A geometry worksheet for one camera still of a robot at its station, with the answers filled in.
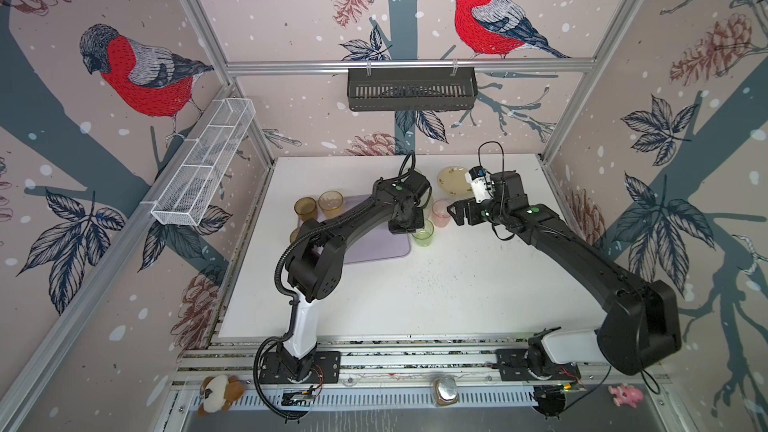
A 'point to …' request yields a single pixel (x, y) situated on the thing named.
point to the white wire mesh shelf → (190, 196)
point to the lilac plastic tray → (374, 243)
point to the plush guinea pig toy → (218, 392)
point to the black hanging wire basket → (407, 91)
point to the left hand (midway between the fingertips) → (417, 229)
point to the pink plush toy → (626, 395)
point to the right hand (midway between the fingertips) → (460, 206)
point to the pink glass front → (440, 213)
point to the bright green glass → (423, 237)
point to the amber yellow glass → (331, 203)
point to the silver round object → (445, 390)
